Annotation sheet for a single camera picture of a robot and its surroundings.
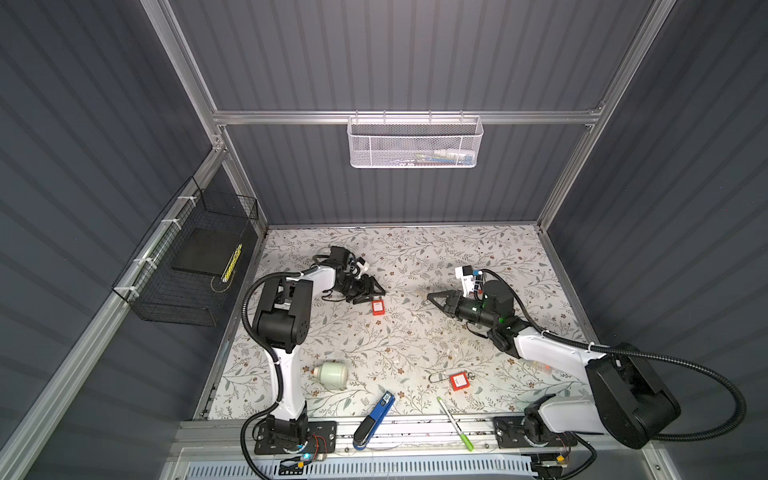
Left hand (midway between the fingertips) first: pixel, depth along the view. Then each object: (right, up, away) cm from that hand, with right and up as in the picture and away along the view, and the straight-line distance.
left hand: (379, 295), depth 98 cm
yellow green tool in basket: (-36, +11, -23) cm, 44 cm away
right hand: (+15, +1, -18) cm, 23 cm away
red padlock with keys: (+22, -21, -17) cm, 35 cm away
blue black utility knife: (-1, -28, -26) cm, 38 cm away
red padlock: (0, -4, -2) cm, 4 cm away
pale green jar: (-11, -17, -22) cm, 31 cm away
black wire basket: (-48, +9, -26) cm, 55 cm away
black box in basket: (-42, +14, -24) cm, 51 cm away
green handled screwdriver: (+22, -32, -24) cm, 46 cm away
